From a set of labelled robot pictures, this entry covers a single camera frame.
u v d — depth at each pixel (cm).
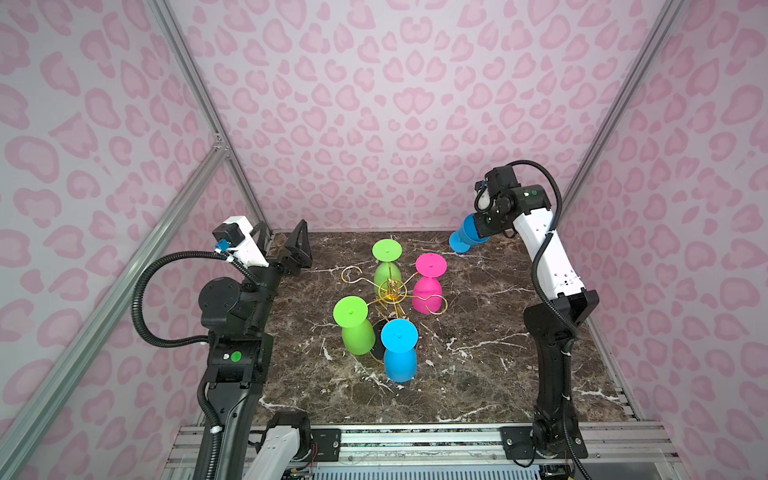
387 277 84
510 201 61
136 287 34
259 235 58
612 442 75
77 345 50
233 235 44
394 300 68
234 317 41
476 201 77
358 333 69
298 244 51
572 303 58
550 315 48
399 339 60
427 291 77
